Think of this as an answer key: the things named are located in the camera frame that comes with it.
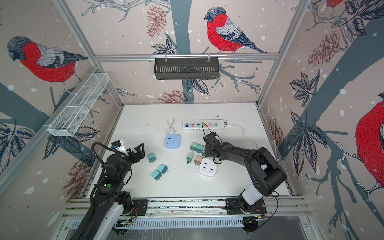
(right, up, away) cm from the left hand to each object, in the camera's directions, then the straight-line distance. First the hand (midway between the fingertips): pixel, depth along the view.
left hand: (136, 146), depth 79 cm
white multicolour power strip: (+33, +10, +25) cm, 43 cm away
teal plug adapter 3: (+10, -17, +4) cm, 20 cm away
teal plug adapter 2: (+13, -14, +6) cm, 20 cm away
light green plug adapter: (+28, -9, +9) cm, 31 cm away
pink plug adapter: (+34, -10, +9) cm, 36 cm away
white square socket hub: (+39, -13, +5) cm, 41 cm away
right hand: (+40, -7, +14) cm, 43 cm away
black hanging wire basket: (+25, +51, +28) cm, 63 cm away
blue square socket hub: (+17, 0, +16) cm, 24 cm away
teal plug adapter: (+5, -9, +10) cm, 15 cm away
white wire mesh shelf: (-31, +19, -3) cm, 37 cm away
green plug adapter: (+31, -3, +16) cm, 35 cm away
